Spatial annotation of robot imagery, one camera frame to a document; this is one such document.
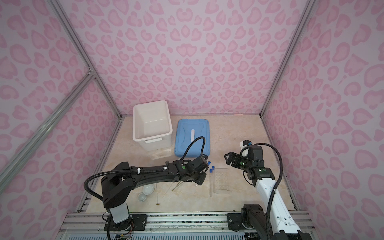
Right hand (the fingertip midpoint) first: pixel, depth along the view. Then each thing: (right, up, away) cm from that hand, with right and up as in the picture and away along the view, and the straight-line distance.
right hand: (231, 156), depth 80 cm
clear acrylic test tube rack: (-4, -16, +5) cm, 17 cm away
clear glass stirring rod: (-35, -21, +4) cm, 41 cm away
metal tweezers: (-28, -16, +6) cm, 33 cm away
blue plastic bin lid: (-26, +13, +29) cm, 41 cm away
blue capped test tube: (-10, -17, +6) cm, 21 cm away
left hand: (-14, -11, +3) cm, 18 cm away
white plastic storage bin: (-52, +17, +33) cm, 64 cm away
